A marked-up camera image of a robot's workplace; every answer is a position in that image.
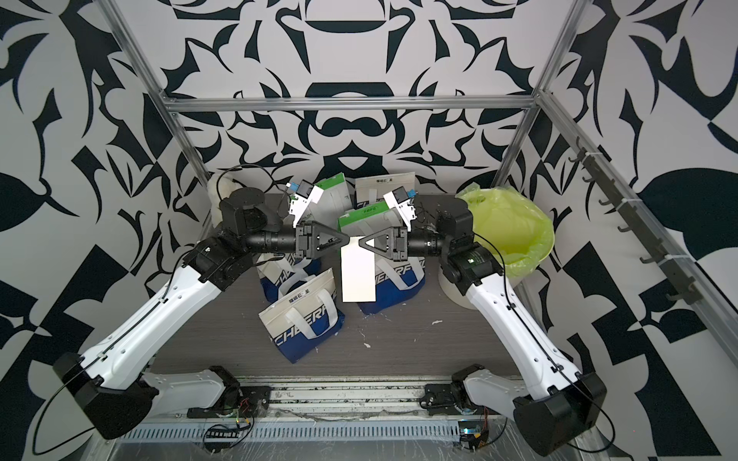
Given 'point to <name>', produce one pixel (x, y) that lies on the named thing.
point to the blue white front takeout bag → (303, 321)
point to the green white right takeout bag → (370, 221)
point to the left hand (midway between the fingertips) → (345, 234)
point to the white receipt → (358, 272)
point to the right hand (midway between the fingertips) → (362, 245)
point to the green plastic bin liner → (517, 230)
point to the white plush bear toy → (221, 185)
